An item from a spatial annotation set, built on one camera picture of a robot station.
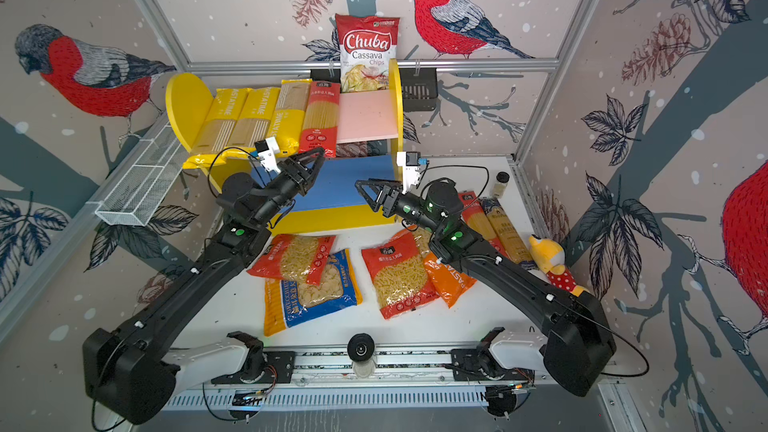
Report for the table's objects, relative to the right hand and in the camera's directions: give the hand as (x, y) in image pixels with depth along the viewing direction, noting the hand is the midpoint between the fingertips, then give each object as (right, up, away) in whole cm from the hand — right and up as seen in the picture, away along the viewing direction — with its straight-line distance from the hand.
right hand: (361, 184), depth 65 cm
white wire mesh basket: (-56, +2, +10) cm, 57 cm away
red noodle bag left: (-23, -22, +23) cm, 39 cm away
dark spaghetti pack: (+44, -16, +30) cm, 56 cm away
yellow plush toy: (+53, -22, +20) cm, 60 cm away
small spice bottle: (+45, -1, +39) cm, 60 cm away
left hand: (-7, +8, -2) cm, 11 cm away
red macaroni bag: (+9, -26, +20) cm, 34 cm away
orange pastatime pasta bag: (+23, -29, +20) cm, 43 cm away
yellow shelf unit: (-3, +15, +58) cm, 60 cm away
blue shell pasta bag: (-22, -33, +15) cm, 42 cm away
